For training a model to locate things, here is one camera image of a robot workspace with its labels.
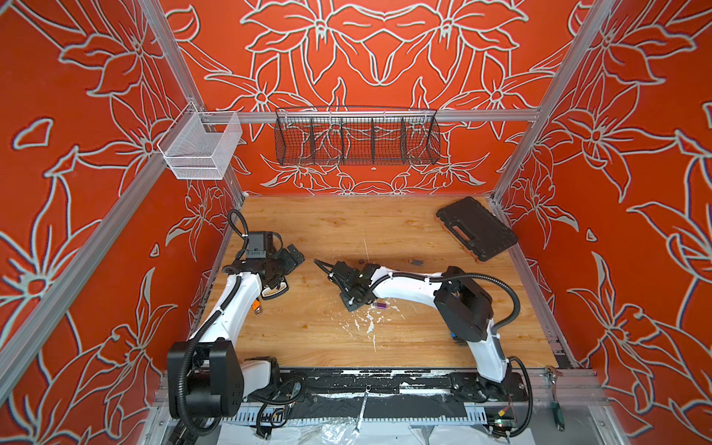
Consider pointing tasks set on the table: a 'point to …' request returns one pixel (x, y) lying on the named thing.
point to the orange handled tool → (257, 307)
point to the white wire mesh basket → (200, 145)
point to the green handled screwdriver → (557, 410)
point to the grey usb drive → (417, 262)
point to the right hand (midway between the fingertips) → (350, 296)
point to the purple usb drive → (381, 305)
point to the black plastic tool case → (481, 233)
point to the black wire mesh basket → (356, 137)
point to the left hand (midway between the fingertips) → (294, 260)
